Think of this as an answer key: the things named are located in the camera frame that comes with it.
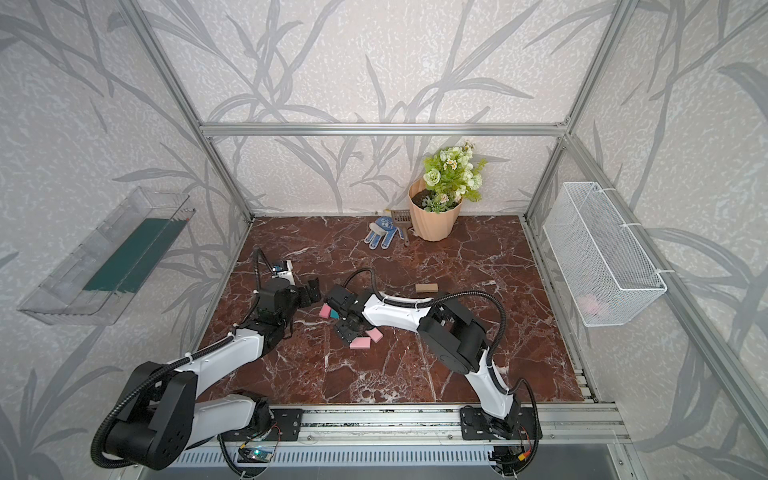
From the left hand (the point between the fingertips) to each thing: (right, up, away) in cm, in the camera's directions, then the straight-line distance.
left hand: (309, 272), depth 90 cm
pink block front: (+16, -20, -5) cm, 26 cm away
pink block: (+4, -13, +4) cm, 14 cm away
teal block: (+7, -14, +3) cm, 16 cm away
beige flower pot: (+39, +15, +14) cm, 44 cm away
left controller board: (-7, -42, -19) cm, 47 cm away
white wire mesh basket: (+71, +2, -29) cm, 77 cm away
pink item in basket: (+75, -6, -16) cm, 77 cm away
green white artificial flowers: (+45, +31, +7) cm, 55 cm away
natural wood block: (+36, -6, +10) cm, 38 cm away
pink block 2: (+20, -19, -1) cm, 27 cm away
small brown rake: (+28, +18, +26) cm, 42 cm away
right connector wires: (+55, -42, -20) cm, 72 cm away
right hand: (+13, -15, +2) cm, 19 cm away
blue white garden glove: (+21, +14, +26) cm, 36 cm away
